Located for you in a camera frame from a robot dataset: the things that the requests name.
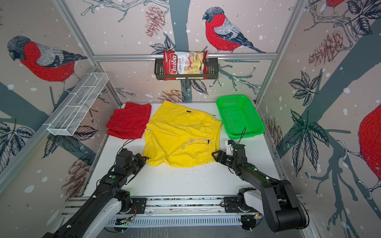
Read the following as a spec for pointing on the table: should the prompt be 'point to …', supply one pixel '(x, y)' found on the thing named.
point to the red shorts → (130, 122)
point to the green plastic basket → (240, 118)
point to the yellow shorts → (180, 136)
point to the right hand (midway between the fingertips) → (214, 157)
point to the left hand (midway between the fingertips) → (147, 156)
